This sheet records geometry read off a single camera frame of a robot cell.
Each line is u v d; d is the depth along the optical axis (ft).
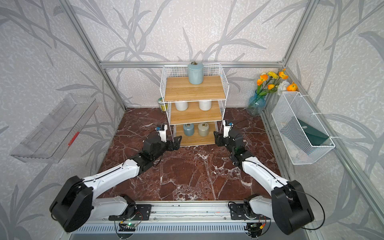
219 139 2.43
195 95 2.32
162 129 2.37
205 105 2.72
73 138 2.14
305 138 1.98
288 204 1.33
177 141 2.52
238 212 2.39
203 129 3.19
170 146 2.42
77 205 1.31
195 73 2.36
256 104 3.59
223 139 2.42
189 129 3.19
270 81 3.34
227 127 2.38
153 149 2.06
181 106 2.76
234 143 2.03
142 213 2.39
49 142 2.13
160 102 3.77
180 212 2.49
